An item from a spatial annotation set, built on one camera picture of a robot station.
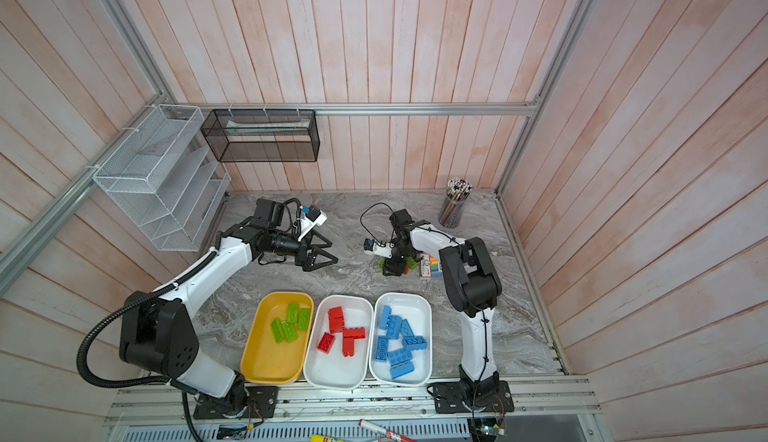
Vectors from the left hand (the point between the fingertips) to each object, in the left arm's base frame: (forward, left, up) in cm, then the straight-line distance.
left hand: (331, 256), depth 78 cm
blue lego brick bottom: (-18, -14, -17) cm, 29 cm away
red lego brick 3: (-9, 0, -18) cm, 20 cm away
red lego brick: (-12, -1, -18) cm, 21 cm away
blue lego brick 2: (-9, -14, -18) cm, 25 cm away
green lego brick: (-13, +13, -19) cm, 26 cm away
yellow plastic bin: (-21, +18, -18) cm, 33 cm away
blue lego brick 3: (-20, -19, -18) cm, 33 cm away
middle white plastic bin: (-16, -1, -20) cm, 25 cm away
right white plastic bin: (-7, -24, -19) cm, 31 cm away
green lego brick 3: (-14, +16, -18) cm, 27 cm away
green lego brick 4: (-8, +13, -19) cm, 24 cm away
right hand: (+11, -17, -20) cm, 28 cm away
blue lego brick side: (-17, -22, -16) cm, 32 cm away
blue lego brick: (-13, -17, -17) cm, 27 cm away
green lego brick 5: (+9, -24, -18) cm, 31 cm away
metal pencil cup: (+27, -39, -2) cm, 48 cm away
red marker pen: (-37, -15, -18) cm, 44 cm away
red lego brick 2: (-17, +2, -19) cm, 25 cm away
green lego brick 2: (-9, +9, -18) cm, 23 cm away
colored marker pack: (+8, -30, -19) cm, 36 cm away
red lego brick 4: (-18, -4, -17) cm, 25 cm away
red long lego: (-14, -6, -18) cm, 24 cm away
